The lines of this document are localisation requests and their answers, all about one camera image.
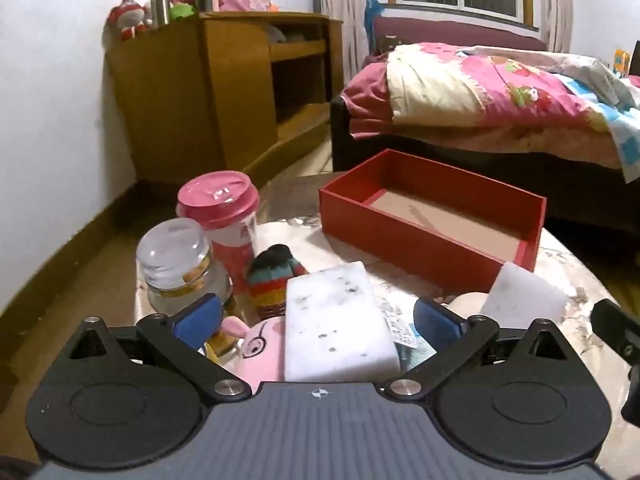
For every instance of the clear glass jar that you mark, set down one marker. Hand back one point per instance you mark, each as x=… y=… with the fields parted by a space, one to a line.
x=170 y=255

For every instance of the green toy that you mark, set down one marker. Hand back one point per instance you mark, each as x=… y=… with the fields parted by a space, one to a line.
x=182 y=11

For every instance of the red cardboard box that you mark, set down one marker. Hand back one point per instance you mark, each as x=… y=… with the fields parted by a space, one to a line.
x=400 y=240

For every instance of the grey cloth bundle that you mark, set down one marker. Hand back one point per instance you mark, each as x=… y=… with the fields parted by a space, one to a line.
x=280 y=34

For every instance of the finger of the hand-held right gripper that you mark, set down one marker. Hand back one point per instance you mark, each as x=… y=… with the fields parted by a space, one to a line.
x=632 y=392
x=614 y=327

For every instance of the large white sponge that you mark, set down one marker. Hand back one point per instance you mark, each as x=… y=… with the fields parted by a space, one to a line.
x=335 y=320

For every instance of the pale curtain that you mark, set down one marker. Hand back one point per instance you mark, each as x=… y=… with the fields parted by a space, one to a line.
x=340 y=10
x=557 y=5

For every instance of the dark wooden bed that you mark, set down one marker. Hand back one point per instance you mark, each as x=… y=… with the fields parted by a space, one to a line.
x=450 y=32

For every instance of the small white sponge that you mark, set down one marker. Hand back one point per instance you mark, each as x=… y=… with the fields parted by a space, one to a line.
x=530 y=295

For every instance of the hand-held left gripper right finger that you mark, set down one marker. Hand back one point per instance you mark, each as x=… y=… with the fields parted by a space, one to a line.
x=437 y=321

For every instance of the steel thermos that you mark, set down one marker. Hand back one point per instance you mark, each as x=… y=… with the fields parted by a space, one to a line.
x=160 y=2

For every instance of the blue patterned blanket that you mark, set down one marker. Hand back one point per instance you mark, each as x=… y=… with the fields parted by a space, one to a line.
x=622 y=125

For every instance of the wooden cabinet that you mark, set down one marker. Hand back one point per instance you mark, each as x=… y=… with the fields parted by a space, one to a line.
x=165 y=110

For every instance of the patterned white packet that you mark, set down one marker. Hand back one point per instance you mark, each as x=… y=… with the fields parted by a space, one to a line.
x=397 y=325

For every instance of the pink pig plush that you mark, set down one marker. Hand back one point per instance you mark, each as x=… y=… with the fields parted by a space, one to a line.
x=262 y=350

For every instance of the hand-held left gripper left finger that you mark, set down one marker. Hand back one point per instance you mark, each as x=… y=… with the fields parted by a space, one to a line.
x=197 y=321

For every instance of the orange carton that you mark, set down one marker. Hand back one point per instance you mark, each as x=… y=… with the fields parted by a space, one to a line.
x=621 y=62

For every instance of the pink lid cup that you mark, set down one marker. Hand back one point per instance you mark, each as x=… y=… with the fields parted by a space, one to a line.
x=220 y=200

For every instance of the pink printed quilt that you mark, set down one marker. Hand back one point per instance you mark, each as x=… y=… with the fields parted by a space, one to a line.
x=450 y=90

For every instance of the red white doll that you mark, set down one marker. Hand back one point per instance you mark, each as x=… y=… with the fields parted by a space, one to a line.
x=129 y=16

